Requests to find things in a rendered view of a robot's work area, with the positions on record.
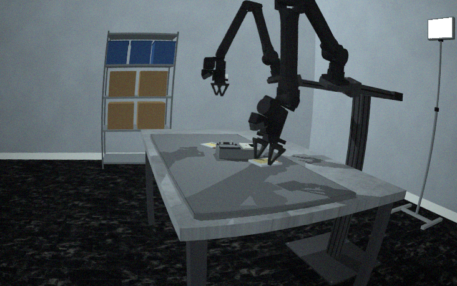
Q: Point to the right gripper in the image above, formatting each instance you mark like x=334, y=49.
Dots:
x=219, y=83

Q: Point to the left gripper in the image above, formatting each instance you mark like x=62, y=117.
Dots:
x=273, y=140

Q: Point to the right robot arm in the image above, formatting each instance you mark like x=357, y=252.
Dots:
x=271, y=56

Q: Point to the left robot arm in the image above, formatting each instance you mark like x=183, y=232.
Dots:
x=288, y=94

